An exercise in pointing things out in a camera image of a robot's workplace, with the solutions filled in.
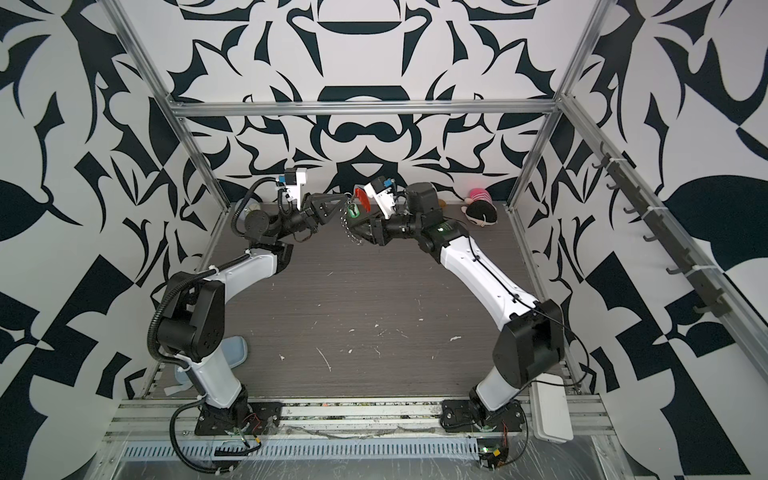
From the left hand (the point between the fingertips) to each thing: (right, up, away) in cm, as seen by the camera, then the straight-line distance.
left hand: (347, 192), depth 68 cm
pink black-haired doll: (+44, 0, +46) cm, 64 cm away
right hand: (+2, -7, +4) cm, 8 cm away
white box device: (+47, -52, +3) cm, 70 cm away
